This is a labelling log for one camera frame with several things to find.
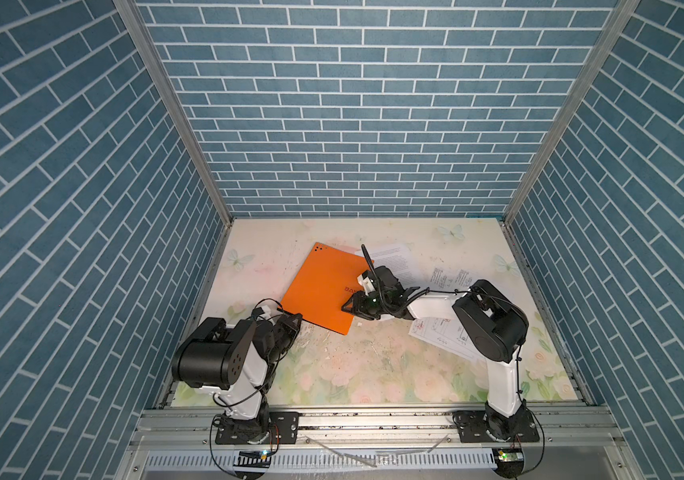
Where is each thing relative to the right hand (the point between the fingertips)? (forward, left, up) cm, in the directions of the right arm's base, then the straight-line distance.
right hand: (342, 306), depth 92 cm
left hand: (-4, +11, +1) cm, 12 cm away
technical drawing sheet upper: (+17, -37, -5) cm, 41 cm away
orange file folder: (+10, +7, -3) cm, 13 cm away
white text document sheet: (+22, -20, -4) cm, 30 cm away
